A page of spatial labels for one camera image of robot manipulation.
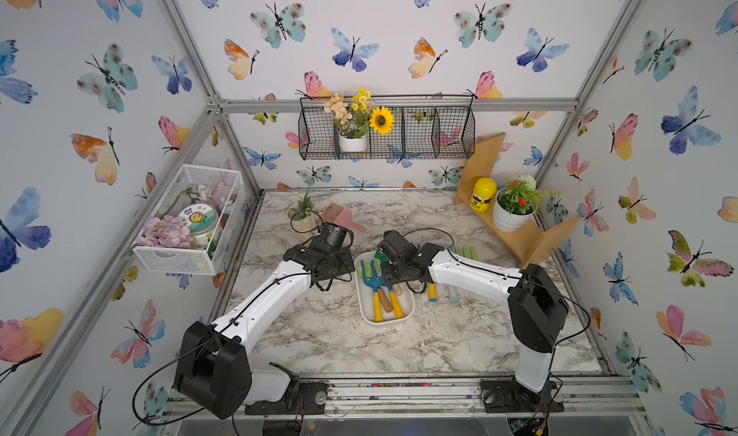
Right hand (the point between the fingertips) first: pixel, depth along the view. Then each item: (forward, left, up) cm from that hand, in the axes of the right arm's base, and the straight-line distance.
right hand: (390, 269), depth 88 cm
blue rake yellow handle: (-3, -14, -8) cm, 16 cm away
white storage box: (-9, -2, -8) cm, 12 cm away
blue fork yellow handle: (-1, +5, -7) cm, 8 cm away
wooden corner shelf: (+8, -42, +3) cm, 43 cm away
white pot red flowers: (+17, -37, +13) cm, 43 cm away
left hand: (0, +12, +5) cm, 13 cm away
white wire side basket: (+10, +46, +22) cm, 52 cm away
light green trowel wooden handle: (+14, -27, -9) cm, 32 cm away
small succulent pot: (+21, +32, -2) cm, 38 cm away
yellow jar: (+27, -31, +8) cm, 42 cm away
